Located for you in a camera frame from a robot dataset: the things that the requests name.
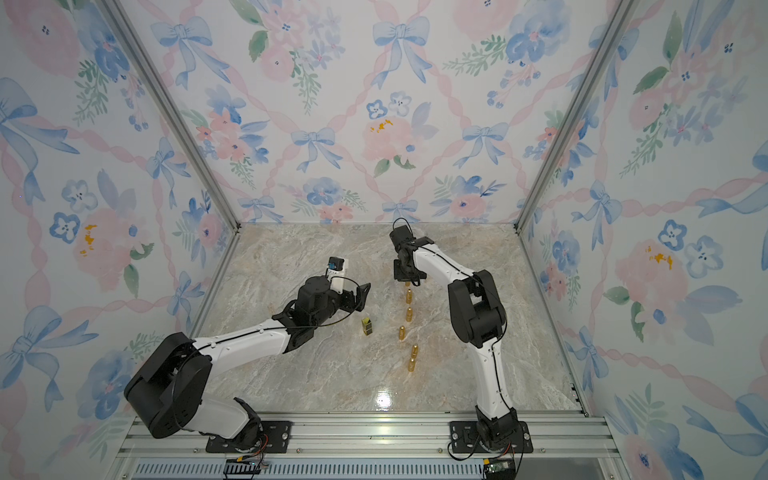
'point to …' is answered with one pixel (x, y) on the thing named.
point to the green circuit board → (501, 469)
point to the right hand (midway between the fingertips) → (409, 273)
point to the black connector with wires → (248, 464)
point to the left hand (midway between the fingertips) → (359, 279)
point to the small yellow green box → (367, 326)
